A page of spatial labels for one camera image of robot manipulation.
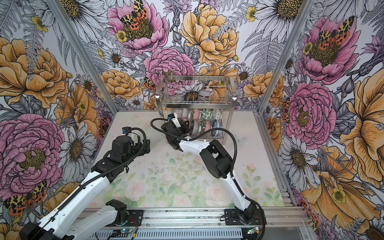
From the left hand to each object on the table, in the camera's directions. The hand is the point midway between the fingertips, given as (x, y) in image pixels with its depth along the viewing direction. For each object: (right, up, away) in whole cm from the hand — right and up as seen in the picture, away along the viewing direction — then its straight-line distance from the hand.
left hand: (141, 147), depth 80 cm
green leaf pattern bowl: (+35, +19, +26) cm, 48 cm away
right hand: (+25, +12, +16) cm, 32 cm away
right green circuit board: (+57, -38, -8) cm, 69 cm away
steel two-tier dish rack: (+37, +30, +39) cm, 62 cm away
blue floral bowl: (+42, +12, +17) cm, 47 cm away
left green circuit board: (-6, -40, -8) cm, 41 cm away
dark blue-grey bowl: (+21, +19, +25) cm, 38 cm away
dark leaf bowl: (+29, +9, +17) cm, 35 cm away
